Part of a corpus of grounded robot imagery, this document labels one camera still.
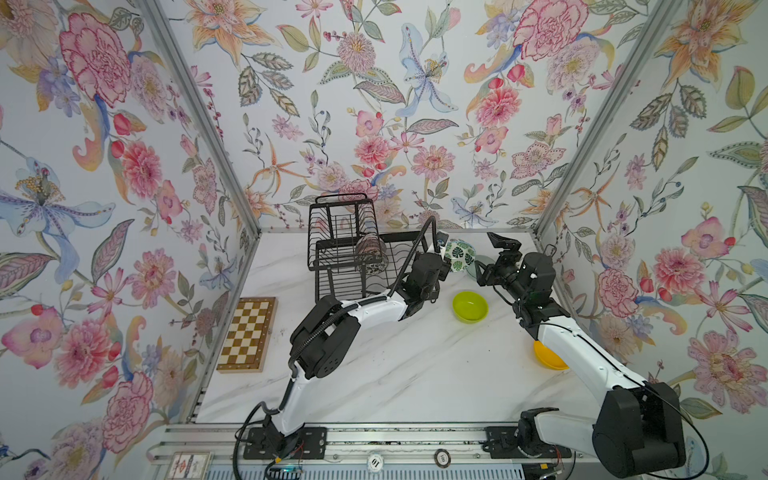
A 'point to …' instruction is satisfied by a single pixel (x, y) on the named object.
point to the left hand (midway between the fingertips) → (446, 247)
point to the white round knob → (375, 462)
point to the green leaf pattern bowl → (460, 254)
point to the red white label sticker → (189, 466)
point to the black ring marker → (442, 458)
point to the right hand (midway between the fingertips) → (479, 241)
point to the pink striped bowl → (369, 245)
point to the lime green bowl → (470, 307)
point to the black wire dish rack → (350, 255)
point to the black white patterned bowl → (376, 264)
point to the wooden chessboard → (247, 341)
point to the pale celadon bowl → (484, 259)
